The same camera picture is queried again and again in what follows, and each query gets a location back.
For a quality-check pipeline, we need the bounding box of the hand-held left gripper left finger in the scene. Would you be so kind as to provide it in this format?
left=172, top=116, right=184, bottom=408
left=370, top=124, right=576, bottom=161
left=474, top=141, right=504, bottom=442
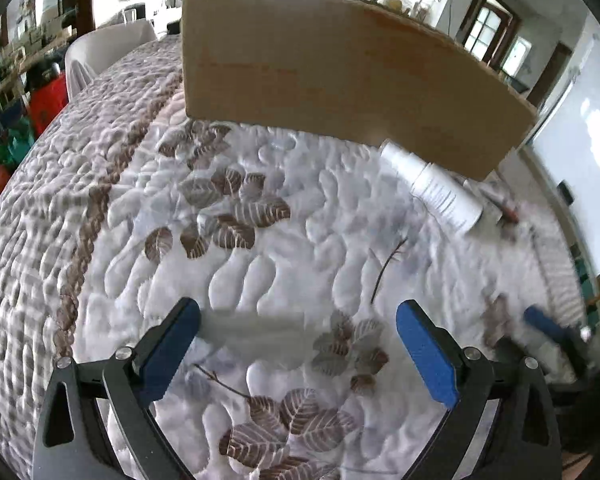
left=31, top=297, right=202, bottom=480

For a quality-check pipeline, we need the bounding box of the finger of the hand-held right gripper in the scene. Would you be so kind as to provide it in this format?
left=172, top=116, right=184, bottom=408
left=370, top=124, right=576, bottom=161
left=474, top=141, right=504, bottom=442
left=524, top=306, right=598, bottom=376

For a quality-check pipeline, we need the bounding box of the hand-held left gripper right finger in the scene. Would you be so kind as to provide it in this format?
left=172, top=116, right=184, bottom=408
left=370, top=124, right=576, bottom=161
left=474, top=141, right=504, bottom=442
left=396, top=299, right=563, bottom=480

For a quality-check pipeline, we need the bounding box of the white spray bottle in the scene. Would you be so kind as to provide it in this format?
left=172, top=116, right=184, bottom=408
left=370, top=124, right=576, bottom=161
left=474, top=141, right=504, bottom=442
left=378, top=139, right=485, bottom=234

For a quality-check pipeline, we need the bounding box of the brown cardboard box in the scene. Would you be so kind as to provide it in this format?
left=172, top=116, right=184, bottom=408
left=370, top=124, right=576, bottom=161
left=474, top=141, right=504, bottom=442
left=180, top=0, right=538, bottom=182

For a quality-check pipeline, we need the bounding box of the white whiteboard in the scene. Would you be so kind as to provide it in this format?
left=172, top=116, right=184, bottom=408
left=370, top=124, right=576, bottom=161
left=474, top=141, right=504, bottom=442
left=530, top=10, right=600, bottom=281

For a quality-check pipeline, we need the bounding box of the red container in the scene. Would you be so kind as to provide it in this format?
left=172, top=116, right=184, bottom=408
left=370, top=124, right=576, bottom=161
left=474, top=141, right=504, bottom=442
left=27, top=72, right=71, bottom=136

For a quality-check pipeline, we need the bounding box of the metal storage shelf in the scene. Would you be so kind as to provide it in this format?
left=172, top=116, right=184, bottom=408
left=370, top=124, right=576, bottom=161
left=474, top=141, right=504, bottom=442
left=0, top=10, right=46, bottom=171

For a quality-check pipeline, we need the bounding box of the wooden door with panes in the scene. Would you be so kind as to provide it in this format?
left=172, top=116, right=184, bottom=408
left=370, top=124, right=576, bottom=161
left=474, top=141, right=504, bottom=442
left=460, top=0, right=523, bottom=68

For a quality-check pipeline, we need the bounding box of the white chair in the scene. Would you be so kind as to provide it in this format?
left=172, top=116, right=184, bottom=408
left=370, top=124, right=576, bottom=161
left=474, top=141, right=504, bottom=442
left=64, top=20, right=158, bottom=103

